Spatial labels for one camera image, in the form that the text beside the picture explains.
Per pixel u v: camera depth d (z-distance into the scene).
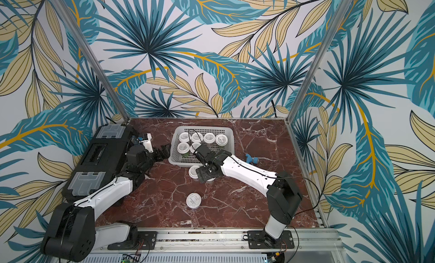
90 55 0.86
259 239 0.73
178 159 0.97
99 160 0.78
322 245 0.74
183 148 0.95
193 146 0.96
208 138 1.01
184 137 1.00
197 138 0.99
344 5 0.70
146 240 0.73
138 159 0.64
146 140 0.75
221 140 0.98
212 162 0.57
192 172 0.87
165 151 0.78
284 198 0.44
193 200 0.80
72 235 0.40
